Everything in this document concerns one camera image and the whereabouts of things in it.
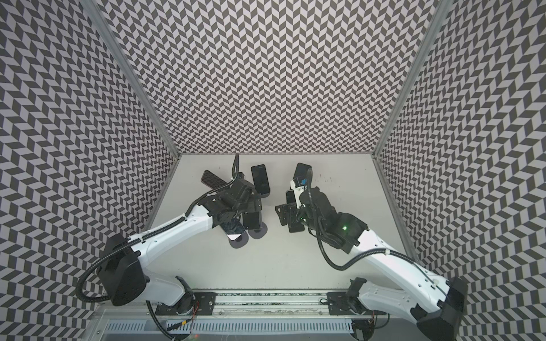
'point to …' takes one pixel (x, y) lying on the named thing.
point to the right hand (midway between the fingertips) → (288, 210)
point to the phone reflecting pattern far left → (211, 180)
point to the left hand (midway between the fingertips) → (250, 201)
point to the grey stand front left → (240, 241)
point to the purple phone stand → (233, 227)
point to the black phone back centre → (260, 179)
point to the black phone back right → (301, 174)
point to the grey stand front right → (258, 233)
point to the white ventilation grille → (234, 327)
